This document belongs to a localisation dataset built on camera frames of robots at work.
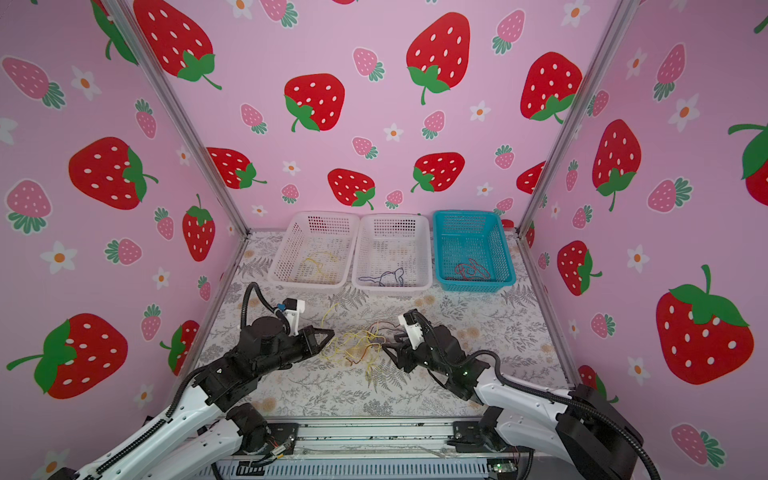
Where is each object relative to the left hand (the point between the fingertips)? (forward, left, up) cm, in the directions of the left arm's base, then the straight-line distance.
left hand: (335, 332), depth 72 cm
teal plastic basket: (+44, -44, -19) cm, 65 cm away
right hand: (+1, -13, -8) cm, 15 cm away
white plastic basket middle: (+42, -13, -19) cm, 48 cm away
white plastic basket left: (+44, +17, -19) cm, 51 cm away
